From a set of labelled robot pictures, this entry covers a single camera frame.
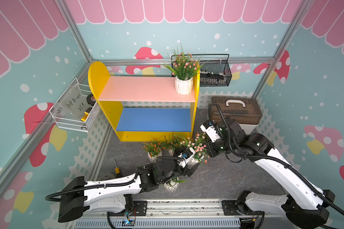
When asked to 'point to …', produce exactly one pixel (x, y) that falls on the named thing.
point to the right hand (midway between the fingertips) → (201, 147)
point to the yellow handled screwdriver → (117, 169)
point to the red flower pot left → (154, 148)
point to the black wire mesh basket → (216, 72)
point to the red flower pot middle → (171, 144)
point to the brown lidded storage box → (246, 111)
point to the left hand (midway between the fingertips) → (193, 156)
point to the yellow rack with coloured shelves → (144, 109)
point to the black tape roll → (89, 99)
